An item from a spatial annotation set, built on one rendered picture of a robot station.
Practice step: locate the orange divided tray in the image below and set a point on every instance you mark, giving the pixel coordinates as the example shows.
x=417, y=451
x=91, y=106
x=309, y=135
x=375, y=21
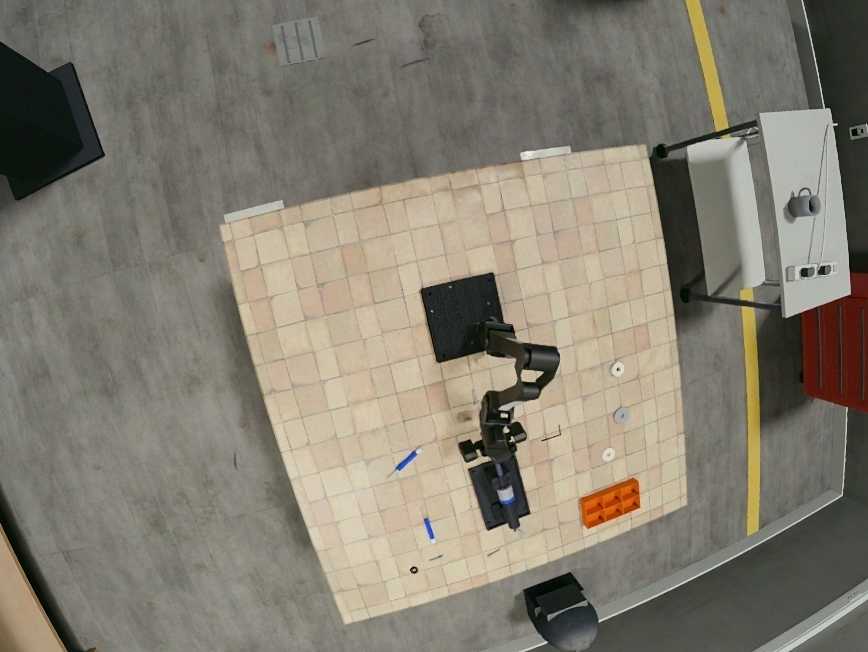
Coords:
x=612, y=496

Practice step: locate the blue screwdriver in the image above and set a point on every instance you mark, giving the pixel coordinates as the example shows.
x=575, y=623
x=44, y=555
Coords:
x=428, y=527
x=406, y=461

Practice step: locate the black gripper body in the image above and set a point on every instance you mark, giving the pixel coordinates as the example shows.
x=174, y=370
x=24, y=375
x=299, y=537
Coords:
x=468, y=450

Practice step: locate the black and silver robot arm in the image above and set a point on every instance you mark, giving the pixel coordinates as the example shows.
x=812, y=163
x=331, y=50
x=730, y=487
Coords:
x=498, y=338

